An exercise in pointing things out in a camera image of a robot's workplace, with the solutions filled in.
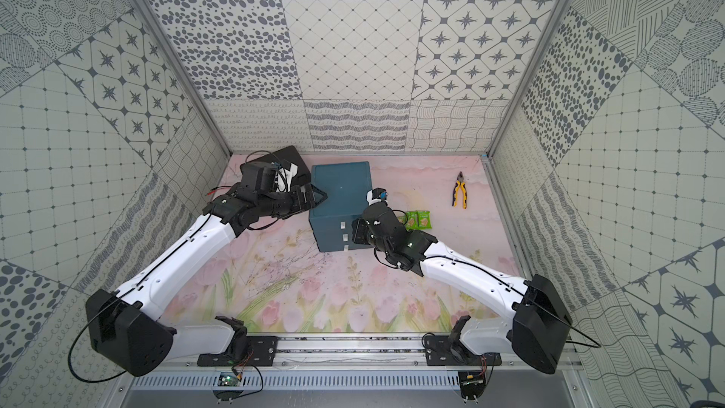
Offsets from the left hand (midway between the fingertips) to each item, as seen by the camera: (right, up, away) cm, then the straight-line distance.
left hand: (316, 193), depth 77 cm
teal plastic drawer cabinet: (+8, +2, +5) cm, 10 cm away
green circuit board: (-22, -48, -5) cm, 53 cm away
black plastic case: (-18, +14, +38) cm, 45 cm away
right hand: (+11, -9, +2) cm, 14 cm away
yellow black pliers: (+51, +3, +34) cm, 61 cm away
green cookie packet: (+34, -10, +24) cm, 43 cm away
